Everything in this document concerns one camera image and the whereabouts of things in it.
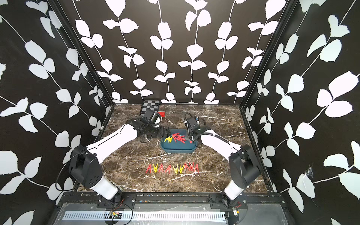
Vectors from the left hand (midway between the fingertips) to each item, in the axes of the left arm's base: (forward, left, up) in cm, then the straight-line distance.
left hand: (166, 132), depth 84 cm
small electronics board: (-39, +26, -16) cm, 50 cm away
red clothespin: (-16, +11, -15) cm, 25 cm away
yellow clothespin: (-16, +7, -16) cm, 24 cm away
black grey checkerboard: (+38, +15, -14) cm, 43 cm away
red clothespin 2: (-15, +4, -15) cm, 22 cm away
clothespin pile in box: (+6, -6, -14) cm, 16 cm away
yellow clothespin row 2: (-17, -8, -16) cm, 25 cm away
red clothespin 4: (-17, -18, -15) cm, 29 cm away
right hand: (+2, -14, -5) cm, 15 cm away
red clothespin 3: (-16, -12, -15) cm, 25 cm away
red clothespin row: (-16, -1, -16) cm, 23 cm away
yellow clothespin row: (-18, -5, -15) cm, 24 cm away
